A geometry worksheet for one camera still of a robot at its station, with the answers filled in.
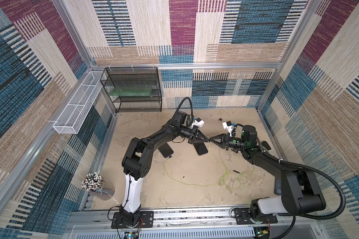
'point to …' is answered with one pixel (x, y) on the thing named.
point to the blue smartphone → (166, 150)
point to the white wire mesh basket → (70, 117)
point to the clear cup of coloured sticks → (96, 183)
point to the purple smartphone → (200, 148)
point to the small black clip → (220, 119)
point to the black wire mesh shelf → (133, 76)
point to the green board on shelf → (130, 91)
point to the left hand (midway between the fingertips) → (208, 141)
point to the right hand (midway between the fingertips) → (211, 141)
